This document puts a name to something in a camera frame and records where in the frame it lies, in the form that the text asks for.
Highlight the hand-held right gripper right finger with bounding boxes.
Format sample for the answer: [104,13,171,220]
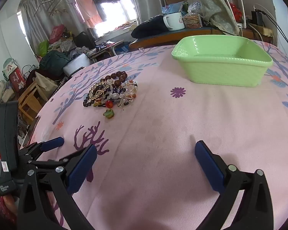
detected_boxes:
[194,141,274,230]

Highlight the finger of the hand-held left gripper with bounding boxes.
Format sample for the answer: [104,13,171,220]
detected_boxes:
[19,137,65,159]
[26,157,71,171]

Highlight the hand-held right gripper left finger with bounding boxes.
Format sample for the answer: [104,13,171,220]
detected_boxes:
[18,144,98,230]

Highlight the pile of beaded jewelry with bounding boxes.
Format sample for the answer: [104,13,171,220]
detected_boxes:
[83,71,138,108]

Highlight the green plastic basket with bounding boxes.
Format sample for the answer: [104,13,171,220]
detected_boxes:
[171,35,273,87]

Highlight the person's left forearm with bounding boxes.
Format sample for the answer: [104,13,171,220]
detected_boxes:
[0,196,15,224]

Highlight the person's left hand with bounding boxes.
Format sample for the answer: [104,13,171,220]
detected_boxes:
[3,195,18,218]

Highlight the wooden stool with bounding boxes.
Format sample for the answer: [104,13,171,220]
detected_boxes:
[18,81,45,125]

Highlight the beige bag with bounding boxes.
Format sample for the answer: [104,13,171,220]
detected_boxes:
[0,80,15,102]

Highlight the tan paper bag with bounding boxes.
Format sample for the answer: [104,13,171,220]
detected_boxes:
[35,72,59,101]

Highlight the red and white carton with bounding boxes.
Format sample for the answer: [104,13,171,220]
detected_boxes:
[2,58,27,93]

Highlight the pink printed blanket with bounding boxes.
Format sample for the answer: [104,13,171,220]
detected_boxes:
[19,39,288,230]

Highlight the white storage bin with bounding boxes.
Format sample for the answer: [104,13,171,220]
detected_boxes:
[63,53,92,77]

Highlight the dark green bundle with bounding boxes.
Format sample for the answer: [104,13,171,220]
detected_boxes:
[40,50,70,77]

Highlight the green bag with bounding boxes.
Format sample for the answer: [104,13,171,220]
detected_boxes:
[38,40,50,57]

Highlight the black bag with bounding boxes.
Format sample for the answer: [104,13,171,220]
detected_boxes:
[74,31,95,51]

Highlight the small folding table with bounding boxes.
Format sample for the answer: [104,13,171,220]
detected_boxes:
[86,39,125,60]

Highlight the red bag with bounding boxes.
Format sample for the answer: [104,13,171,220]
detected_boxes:
[49,25,66,44]

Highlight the grey curtain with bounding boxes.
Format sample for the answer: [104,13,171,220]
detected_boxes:
[123,0,173,25]
[19,0,87,55]

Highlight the wooden desk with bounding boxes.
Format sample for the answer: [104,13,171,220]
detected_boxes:
[129,26,274,51]

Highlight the hanging pink garment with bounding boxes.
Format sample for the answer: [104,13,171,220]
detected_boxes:
[71,0,106,28]

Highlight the dark folded garment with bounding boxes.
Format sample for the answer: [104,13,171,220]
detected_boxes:
[131,16,170,39]

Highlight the white enamel mug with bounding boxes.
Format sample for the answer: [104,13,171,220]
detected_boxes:
[163,12,186,31]

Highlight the black power adapter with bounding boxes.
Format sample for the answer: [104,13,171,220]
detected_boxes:
[252,10,264,26]

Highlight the white router antenna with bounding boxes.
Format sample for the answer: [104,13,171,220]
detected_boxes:
[240,0,246,29]

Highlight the blue crumpled cloth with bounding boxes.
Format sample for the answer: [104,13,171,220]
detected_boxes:
[161,3,183,13]

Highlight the dotted green cloth cover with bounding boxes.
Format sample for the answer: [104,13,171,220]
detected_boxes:
[184,0,240,36]

